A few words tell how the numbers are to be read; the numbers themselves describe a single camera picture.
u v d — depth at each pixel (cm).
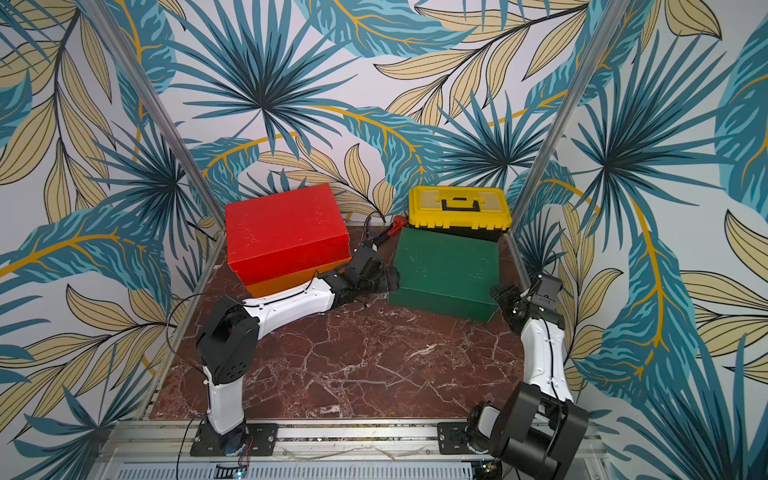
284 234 84
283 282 88
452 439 73
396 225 117
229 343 48
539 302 63
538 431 43
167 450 72
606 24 70
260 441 74
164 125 88
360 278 69
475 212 102
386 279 80
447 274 93
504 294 75
